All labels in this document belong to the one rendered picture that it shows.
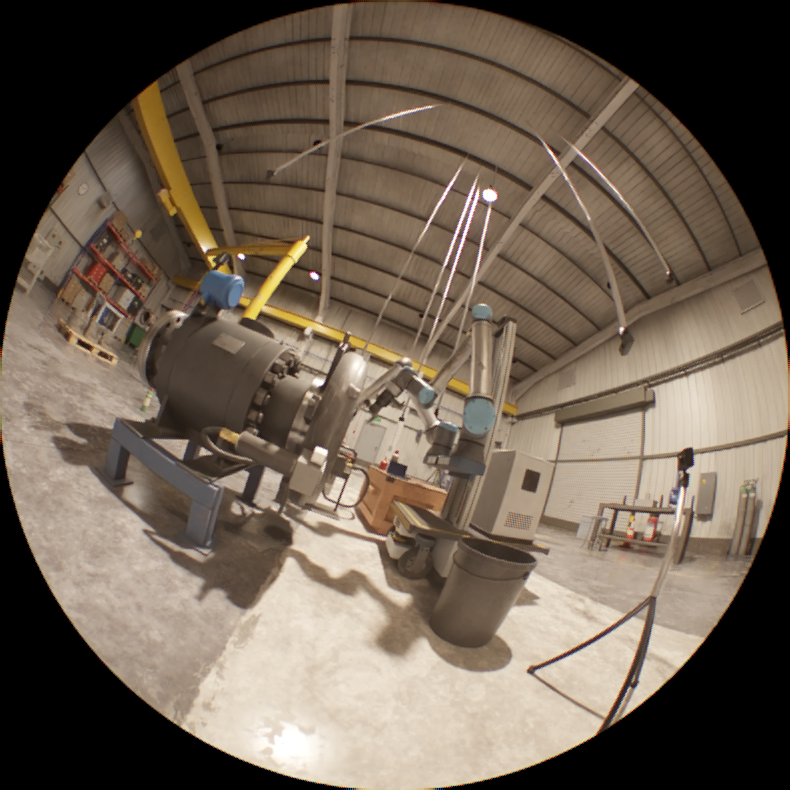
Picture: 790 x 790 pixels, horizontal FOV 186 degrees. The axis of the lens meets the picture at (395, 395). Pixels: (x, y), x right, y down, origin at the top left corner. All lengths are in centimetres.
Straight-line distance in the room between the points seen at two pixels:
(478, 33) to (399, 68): 225
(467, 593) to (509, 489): 73
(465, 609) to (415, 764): 54
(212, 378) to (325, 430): 50
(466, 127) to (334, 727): 857
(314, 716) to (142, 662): 33
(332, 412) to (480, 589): 75
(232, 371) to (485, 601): 118
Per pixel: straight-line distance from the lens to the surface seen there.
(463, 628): 94
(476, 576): 84
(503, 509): 143
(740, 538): 762
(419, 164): 874
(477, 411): 110
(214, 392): 101
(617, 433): 968
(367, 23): 850
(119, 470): 121
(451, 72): 781
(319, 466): 74
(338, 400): 82
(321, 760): 59
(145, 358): 138
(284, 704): 63
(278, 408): 104
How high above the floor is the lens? 55
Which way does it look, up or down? 16 degrees up
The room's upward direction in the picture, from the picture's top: 20 degrees clockwise
